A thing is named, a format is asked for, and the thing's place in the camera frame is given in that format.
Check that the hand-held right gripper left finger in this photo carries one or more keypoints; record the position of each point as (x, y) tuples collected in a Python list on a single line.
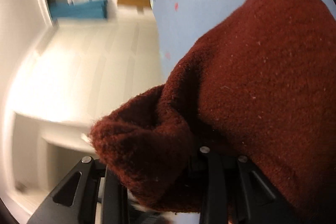
[(65, 187)]

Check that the dark red knit sweater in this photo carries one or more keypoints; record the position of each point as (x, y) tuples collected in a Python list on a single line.
[(249, 69)]

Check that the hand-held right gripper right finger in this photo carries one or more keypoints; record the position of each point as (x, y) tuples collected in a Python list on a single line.
[(212, 187)]

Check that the white wardrobe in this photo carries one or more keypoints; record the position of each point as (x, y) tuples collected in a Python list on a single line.
[(92, 69)]

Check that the blue printed blanket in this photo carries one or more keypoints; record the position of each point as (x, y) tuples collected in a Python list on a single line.
[(189, 11)]

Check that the short teal curtain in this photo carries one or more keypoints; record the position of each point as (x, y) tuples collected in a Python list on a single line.
[(78, 9)]

